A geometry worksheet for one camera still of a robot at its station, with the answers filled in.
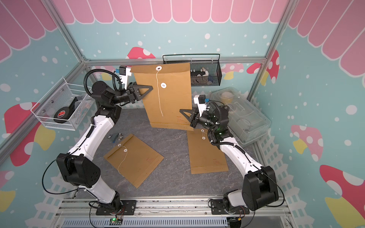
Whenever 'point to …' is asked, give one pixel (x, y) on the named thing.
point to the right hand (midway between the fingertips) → (180, 111)
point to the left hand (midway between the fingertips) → (152, 90)
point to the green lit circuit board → (115, 221)
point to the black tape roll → (63, 113)
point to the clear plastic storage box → (246, 120)
